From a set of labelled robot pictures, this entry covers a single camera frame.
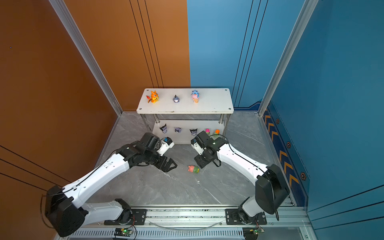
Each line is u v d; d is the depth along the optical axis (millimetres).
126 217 685
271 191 402
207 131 985
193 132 940
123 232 710
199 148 740
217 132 963
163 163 667
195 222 727
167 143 695
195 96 737
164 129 961
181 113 1197
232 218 725
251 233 706
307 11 709
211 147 570
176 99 755
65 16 721
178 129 973
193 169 867
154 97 740
